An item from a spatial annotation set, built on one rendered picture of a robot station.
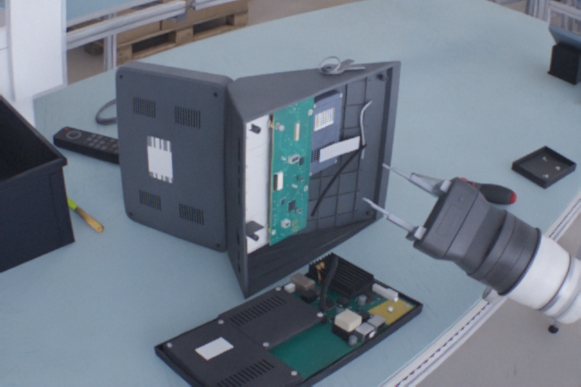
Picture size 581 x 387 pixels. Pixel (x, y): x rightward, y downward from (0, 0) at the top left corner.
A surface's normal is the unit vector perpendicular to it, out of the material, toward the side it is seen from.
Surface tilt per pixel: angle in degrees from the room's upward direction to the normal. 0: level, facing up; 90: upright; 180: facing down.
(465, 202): 54
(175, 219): 90
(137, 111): 90
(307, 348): 0
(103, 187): 0
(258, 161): 90
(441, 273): 0
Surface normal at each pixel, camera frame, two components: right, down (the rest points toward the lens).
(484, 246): -0.08, -0.25
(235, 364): 0.05, -0.89
